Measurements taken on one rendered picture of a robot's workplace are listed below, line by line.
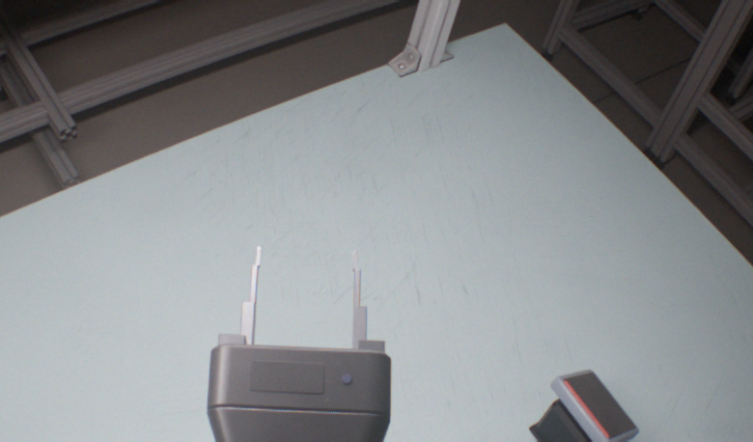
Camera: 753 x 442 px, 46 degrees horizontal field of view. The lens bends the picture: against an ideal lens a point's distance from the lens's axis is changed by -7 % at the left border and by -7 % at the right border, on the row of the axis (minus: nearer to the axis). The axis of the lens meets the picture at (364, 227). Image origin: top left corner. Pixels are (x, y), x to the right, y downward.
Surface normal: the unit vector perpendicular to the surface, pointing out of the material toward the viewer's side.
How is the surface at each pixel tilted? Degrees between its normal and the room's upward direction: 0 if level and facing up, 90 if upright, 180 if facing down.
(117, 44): 0
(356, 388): 14
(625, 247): 0
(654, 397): 0
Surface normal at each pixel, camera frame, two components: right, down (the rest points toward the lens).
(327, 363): 0.06, -0.44
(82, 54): 0.18, -0.62
